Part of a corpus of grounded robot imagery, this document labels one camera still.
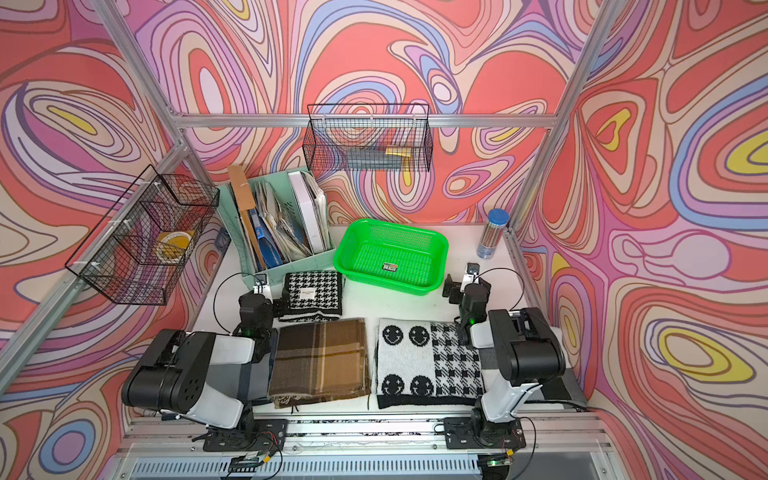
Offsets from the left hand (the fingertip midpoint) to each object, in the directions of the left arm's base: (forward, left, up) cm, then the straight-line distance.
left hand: (270, 290), depth 93 cm
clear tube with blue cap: (+19, -73, +12) cm, 76 cm away
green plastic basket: (+20, -39, -7) cm, 44 cm away
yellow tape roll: (-5, +15, +26) cm, 30 cm away
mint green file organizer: (+14, -3, +15) cm, 21 cm away
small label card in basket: (+14, -38, -7) cm, 41 cm away
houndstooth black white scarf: (-1, -13, -2) cm, 13 cm away
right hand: (+4, -62, -1) cm, 62 cm away
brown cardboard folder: (+10, +1, +26) cm, 28 cm away
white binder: (+20, -14, +17) cm, 30 cm away
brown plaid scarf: (-21, -18, -4) cm, 28 cm away
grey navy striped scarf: (-25, 0, -7) cm, 26 cm away
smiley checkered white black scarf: (-22, -47, -3) cm, 52 cm away
